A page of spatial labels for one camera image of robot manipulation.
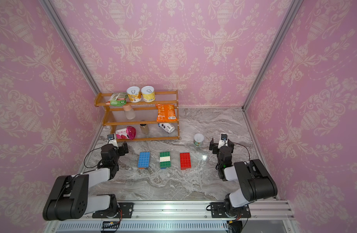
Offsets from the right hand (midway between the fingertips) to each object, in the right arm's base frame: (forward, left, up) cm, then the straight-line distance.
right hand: (221, 138), depth 91 cm
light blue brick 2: (-9, +49, -5) cm, 50 cm away
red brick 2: (-13, +24, -7) cm, 28 cm away
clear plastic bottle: (+16, +57, +11) cm, 61 cm away
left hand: (+1, +65, 0) cm, 65 cm away
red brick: (-10, +23, -6) cm, 26 cm away
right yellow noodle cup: (+16, +43, +26) cm, 52 cm away
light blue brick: (-7, +49, -5) cm, 49 cm away
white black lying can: (+12, +34, -1) cm, 36 cm away
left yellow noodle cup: (+16, +51, +26) cm, 59 cm away
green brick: (-6, +36, -6) cm, 37 cm away
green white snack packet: (+15, +59, +24) cm, 66 cm away
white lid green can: (+3, +14, -3) cm, 15 cm away
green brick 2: (-13, +37, -6) cm, 39 cm away
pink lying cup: (+8, +59, 0) cm, 60 cm away
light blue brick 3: (-11, +49, -6) cm, 50 cm away
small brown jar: (+11, +50, 0) cm, 51 cm away
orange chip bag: (+16, +34, +9) cm, 39 cm away
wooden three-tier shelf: (+20, +43, 0) cm, 48 cm away
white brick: (-9, +36, -6) cm, 38 cm away
